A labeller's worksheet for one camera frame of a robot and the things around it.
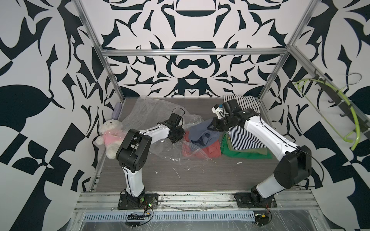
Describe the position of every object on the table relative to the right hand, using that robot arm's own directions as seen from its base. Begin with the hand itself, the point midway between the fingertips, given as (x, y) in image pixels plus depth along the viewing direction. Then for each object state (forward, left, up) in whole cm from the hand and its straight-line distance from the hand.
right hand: (208, 125), depth 81 cm
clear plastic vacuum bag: (+20, +39, -11) cm, 45 cm away
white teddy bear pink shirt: (+1, +58, -7) cm, 58 cm away
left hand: (+5, +14, -16) cm, 22 cm away
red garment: (-8, -3, -16) cm, 18 cm away
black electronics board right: (-42, -23, -21) cm, 52 cm away
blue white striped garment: (-1, -22, -14) cm, 26 cm away
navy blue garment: (-6, +4, -3) cm, 8 cm away
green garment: (-7, -11, -16) cm, 21 cm away
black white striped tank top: (+34, -34, -18) cm, 51 cm away
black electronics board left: (-43, +37, -18) cm, 60 cm away
